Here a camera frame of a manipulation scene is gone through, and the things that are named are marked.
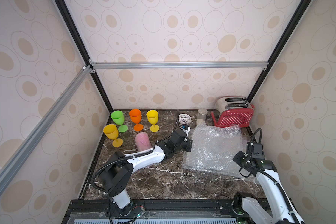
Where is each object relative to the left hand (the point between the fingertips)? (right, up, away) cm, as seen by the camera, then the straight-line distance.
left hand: (197, 142), depth 81 cm
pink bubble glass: (-34, -1, +10) cm, 36 cm away
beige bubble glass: (-53, +6, +5) cm, 53 cm away
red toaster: (+27, +19, +16) cm, 37 cm away
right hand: (+27, -10, 0) cm, 29 cm away
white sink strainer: (-5, +15, +31) cm, 34 cm away
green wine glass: (-52, +15, +13) cm, 55 cm away
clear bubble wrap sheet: (+12, -6, +9) cm, 16 cm away
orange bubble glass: (-40, +16, +14) cm, 45 cm away
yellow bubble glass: (-28, +15, +14) cm, 35 cm away
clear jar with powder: (+7, +17, +18) cm, 26 cm away
